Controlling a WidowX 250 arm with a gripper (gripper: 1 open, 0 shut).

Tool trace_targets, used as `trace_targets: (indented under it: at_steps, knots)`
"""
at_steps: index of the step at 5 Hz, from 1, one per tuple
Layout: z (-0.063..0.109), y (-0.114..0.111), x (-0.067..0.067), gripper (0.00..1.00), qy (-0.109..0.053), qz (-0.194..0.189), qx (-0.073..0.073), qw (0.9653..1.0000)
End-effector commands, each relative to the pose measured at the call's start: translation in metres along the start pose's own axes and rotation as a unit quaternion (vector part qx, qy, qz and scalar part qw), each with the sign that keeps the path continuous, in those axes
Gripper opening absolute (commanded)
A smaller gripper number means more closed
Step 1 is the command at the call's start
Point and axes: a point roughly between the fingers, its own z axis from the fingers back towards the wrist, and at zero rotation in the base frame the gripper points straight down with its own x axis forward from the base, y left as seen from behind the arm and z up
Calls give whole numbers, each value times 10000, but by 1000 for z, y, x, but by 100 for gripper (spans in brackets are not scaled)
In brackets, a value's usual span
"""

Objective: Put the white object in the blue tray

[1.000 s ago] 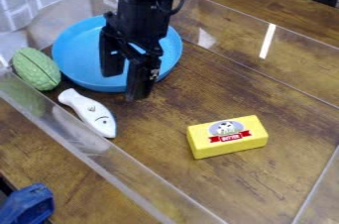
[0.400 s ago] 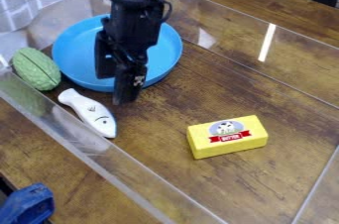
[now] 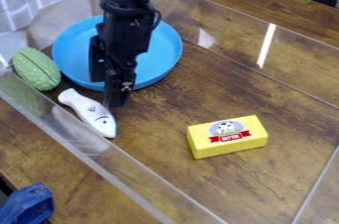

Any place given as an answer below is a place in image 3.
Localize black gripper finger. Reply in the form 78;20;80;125
88;36;106;82
102;68;136;108

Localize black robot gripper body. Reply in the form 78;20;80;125
93;0;161;70

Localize blue round plastic tray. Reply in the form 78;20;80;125
52;15;182;92

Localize white wooden toy fish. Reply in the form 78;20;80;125
58;88;116;138

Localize green toy bitter gourd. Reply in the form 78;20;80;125
12;48;61;91

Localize yellow toy butter block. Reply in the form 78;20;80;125
186;115;268;159

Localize blue plastic clamp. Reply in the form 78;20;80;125
0;182;54;224

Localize clear acrylic barrier wall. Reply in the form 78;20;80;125
0;0;339;224

